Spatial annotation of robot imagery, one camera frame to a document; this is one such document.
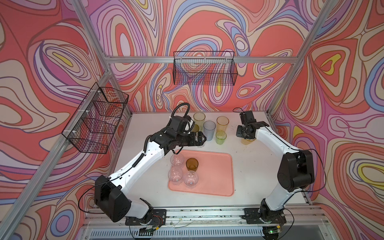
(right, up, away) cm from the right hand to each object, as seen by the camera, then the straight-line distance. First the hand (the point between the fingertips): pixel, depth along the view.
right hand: (243, 135), depth 92 cm
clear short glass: (-42, -22, -6) cm, 48 cm away
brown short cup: (-32, -17, -3) cm, 37 cm away
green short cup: (-13, -1, +7) cm, 15 cm away
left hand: (-27, 0, -17) cm, 32 cm away
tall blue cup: (-21, +5, +6) cm, 22 cm away
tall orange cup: (-13, +8, +4) cm, 15 cm away
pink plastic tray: (-18, -22, -3) cm, 29 cm away
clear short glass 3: (-33, -25, -8) cm, 42 cm away
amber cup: (+3, -4, +2) cm, 6 cm away
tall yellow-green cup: (-27, +11, +7) cm, 30 cm away
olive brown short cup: (-30, +5, +7) cm, 31 cm away
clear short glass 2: (-28, -3, -26) cm, 39 cm away
